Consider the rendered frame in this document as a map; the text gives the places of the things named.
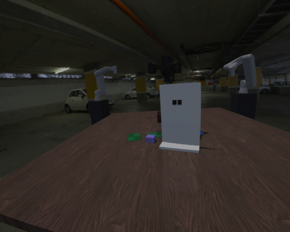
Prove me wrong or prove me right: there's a purple block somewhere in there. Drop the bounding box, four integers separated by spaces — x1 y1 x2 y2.
145 135 156 143

